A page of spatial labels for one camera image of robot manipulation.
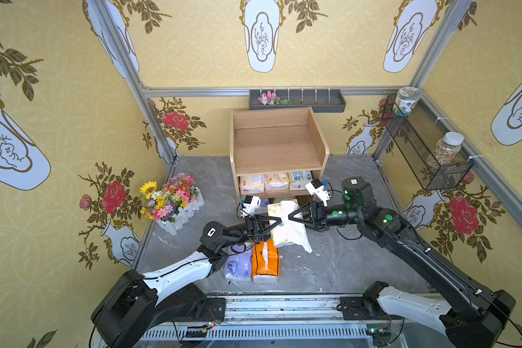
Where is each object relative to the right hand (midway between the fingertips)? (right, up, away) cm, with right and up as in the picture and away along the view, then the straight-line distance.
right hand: (296, 216), depth 64 cm
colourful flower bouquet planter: (-45, +1, +20) cm, 50 cm away
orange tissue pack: (-9, -19, +14) cm, 25 cm away
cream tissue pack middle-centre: (-5, +10, +20) cm, 22 cm away
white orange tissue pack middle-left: (-13, +9, +18) cm, 24 cm away
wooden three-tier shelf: (-2, +25, +19) cm, 32 cm away
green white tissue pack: (+4, +11, +20) cm, 23 cm away
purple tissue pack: (-19, -20, +16) cm, 32 cm away
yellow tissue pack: (-2, -4, -4) cm, 6 cm away
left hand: (-6, -2, 0) cm, 6 cm away
